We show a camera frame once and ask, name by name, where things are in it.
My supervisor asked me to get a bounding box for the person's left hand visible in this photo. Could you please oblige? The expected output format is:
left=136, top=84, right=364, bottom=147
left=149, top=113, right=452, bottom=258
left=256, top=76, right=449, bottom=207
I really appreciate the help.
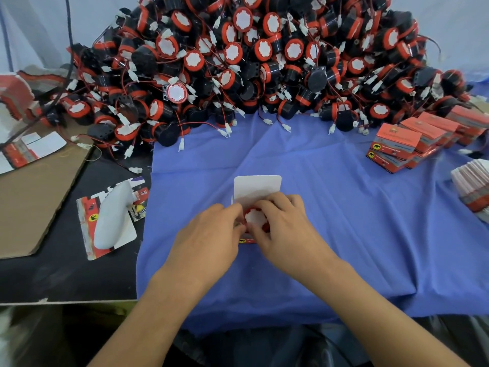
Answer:
left=156, top=202, right=248, bottom=294

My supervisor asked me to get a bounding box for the person's right hand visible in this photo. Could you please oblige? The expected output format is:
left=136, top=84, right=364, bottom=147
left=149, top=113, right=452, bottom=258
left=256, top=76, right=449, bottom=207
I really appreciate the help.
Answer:
left=246, top=192, right=342, bottom=285

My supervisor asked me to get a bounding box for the pile of black red buzzers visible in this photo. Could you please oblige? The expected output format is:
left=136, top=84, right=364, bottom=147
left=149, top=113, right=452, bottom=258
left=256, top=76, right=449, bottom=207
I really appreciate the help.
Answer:
left=34, top=0, right=478, bottom=150

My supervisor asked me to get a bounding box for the stack of box blanks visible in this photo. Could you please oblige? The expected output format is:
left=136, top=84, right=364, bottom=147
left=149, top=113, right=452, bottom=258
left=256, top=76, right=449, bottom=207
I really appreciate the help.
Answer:
left=451, top=159, right=489, bottom=224

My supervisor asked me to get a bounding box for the person's right forearm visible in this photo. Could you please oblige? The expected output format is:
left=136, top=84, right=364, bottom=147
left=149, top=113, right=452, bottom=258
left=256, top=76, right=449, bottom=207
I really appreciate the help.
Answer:
left=309, top=259, right=471, bottom=367

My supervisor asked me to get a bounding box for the person's left forearm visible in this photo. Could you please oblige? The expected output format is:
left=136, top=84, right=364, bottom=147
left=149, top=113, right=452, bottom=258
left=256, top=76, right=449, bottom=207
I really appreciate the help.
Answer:
left=88, top=271, right=203, bottom=367

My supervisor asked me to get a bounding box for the blue table cloth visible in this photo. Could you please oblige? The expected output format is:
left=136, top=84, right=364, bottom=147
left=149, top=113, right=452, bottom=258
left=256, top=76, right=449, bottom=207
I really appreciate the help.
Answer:
left=136, top=80, right=489, bottom=337

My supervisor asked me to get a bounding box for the brown cardboard piece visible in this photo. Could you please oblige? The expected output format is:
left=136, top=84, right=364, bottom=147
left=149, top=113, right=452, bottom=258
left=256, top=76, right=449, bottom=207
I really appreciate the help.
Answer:
left=0, top=134, right=94, bottom=260

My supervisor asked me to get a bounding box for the black hanging cable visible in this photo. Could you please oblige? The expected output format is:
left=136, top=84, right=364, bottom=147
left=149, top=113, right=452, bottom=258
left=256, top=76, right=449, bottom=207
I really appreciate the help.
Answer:
left=64, top=0, right=76, bottom=81

